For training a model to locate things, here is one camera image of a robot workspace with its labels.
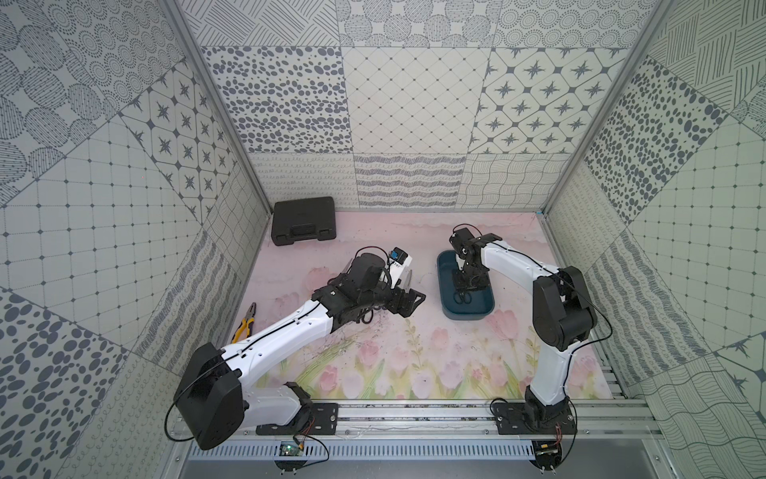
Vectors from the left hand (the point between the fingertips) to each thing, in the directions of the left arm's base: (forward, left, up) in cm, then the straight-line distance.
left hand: (413, 282), depth 76 cm
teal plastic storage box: (+5, -17, -21) cm, 28 cm away
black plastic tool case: (+36, +41, -15) cm, 57 cm away
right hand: (+7, -19, -16) cm, 26 cm away
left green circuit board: (-34, +30, -23) cm, 51 cm away
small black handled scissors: (+7, -18, -20) cm, 28 cm away
